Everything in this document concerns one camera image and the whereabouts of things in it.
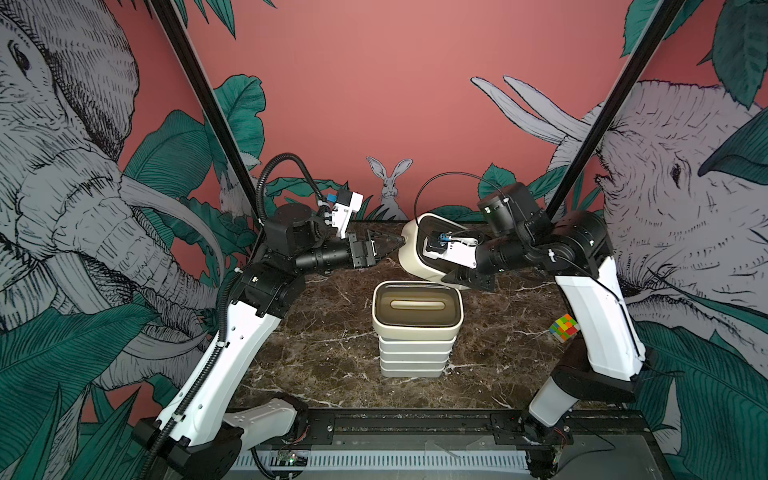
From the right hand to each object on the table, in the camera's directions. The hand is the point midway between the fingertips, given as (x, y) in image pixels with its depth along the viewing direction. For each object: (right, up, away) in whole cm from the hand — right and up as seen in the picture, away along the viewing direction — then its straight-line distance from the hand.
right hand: (445, 258), depth 59 cm
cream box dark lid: (-5, -12, +5) cm, 14 cm away
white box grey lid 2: (-5, -25, +14) cm, 30 cm away
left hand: (-10, +3, -4) cm, 11 cm away
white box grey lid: (-5, -20, +8) cm, 22 cm away
